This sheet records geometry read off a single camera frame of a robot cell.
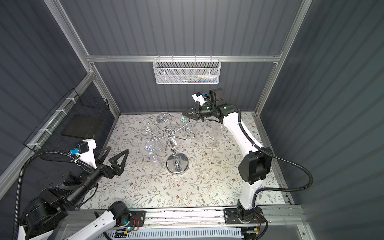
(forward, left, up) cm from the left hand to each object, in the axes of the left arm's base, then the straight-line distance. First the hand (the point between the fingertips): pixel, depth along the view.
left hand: (119, 149), depth 54 cm
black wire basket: (+26, +33, -10) cm, 43 cm away
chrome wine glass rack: (+12, -18, -37) cm, 43 cm away
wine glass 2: (+25, -43, -37) cm, 62 cm away
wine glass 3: (+4, -10, -7) cm, 13 cm away
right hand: (+21, -24, -5) cm, 32 cm away
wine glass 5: (+22, -14, -6) cm, 26 cm away
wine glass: (+33, -44, -36) cm, 66 cm away
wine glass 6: (+19, -23, -5) cm, 30 cm away
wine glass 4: (+15, -7, -6) cm, 18 cm away
